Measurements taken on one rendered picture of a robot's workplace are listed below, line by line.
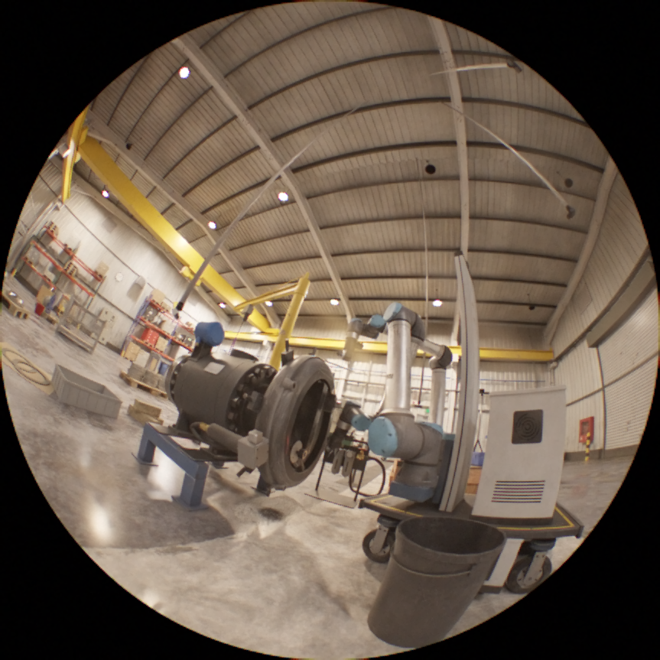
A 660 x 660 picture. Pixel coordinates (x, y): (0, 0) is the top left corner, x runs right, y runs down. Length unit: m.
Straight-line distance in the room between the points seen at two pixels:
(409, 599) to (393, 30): 8.16
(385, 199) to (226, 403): 8.58
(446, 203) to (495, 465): 8.65
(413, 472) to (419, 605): 0.55
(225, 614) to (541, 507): 1.00
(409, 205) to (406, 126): 3.11
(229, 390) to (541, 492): 1.43
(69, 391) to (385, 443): 2.01
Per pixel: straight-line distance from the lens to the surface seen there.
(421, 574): 0.60
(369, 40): 7.67
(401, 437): 0.84
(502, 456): 0.95
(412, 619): 0.71
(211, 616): 0.75
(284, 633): 0.76
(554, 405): 0.99
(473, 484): 1.97
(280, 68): 8.17
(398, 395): 0.91
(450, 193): 8.91
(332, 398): 1.23
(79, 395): 2.05
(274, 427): 0.92
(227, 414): 1.20
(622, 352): 10.04
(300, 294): 5.69
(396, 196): 8.90
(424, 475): 0.97
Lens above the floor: 0.61
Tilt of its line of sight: 25 degrees up
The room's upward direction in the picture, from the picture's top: 15 degrees clockwise
